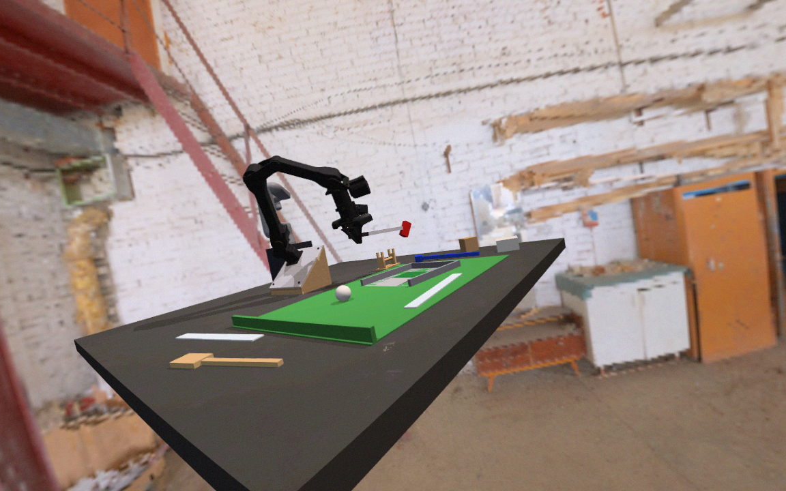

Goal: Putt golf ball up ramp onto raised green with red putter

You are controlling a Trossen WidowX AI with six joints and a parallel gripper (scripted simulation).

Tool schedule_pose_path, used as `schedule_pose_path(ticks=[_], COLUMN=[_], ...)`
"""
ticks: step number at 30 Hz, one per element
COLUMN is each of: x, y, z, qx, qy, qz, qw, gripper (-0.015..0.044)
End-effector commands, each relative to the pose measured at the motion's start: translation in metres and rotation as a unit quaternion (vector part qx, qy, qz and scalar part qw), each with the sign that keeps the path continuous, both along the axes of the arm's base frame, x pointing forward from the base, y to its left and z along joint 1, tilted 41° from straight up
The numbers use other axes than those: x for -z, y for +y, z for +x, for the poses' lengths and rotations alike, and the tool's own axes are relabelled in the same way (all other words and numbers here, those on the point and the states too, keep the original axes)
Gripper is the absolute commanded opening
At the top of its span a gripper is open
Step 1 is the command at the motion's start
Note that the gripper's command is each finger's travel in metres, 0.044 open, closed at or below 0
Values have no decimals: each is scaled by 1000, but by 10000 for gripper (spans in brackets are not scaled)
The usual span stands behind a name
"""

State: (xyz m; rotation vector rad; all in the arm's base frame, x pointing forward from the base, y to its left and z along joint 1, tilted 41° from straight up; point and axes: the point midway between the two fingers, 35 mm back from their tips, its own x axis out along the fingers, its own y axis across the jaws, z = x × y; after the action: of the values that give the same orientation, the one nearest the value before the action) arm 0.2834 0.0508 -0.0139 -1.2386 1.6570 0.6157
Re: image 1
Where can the blue golf putter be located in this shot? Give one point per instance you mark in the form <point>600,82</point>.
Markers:
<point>420,258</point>

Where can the white golf ball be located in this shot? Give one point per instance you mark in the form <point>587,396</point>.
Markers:
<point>342,293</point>

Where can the white flat bar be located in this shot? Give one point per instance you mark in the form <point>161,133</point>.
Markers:
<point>221,336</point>
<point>427,295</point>

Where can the green flat mat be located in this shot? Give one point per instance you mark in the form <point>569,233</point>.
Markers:
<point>381,306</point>

